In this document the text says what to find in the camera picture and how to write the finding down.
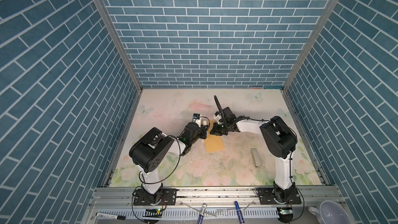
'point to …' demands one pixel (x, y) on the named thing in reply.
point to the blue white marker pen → (200, 218)
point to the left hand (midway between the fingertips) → (207, 126)
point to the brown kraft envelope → (213, 142)
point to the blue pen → (240, 215)
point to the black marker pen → (111, 215)
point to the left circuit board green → (153, 212)
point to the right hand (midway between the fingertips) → (209, 131)
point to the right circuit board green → (285, 214)
